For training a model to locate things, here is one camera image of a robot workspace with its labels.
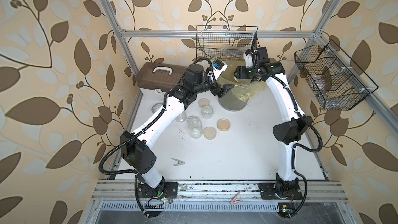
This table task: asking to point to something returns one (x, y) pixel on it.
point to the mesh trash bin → (229, 101)
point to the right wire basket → (339, 84)
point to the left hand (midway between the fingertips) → (224, 75)
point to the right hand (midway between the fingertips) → (241, 73)
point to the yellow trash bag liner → (243, 91)
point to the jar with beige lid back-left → (207, 112)
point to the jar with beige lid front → (195, 126)
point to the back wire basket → (229, 43)
